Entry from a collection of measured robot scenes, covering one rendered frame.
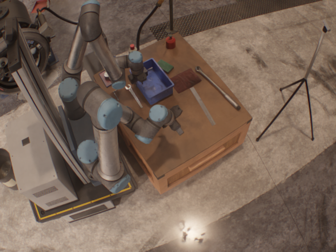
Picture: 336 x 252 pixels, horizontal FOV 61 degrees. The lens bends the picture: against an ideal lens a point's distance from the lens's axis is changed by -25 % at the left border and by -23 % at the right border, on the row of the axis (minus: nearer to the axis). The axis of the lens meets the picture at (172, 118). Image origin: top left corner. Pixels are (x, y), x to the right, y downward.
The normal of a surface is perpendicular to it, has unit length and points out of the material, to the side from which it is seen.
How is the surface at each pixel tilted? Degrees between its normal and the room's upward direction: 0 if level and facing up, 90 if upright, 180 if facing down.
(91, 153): 5
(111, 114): 83
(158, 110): 20
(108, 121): 83
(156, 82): 0
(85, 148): 5
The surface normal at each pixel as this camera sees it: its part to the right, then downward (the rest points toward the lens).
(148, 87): -0.01, -0.47
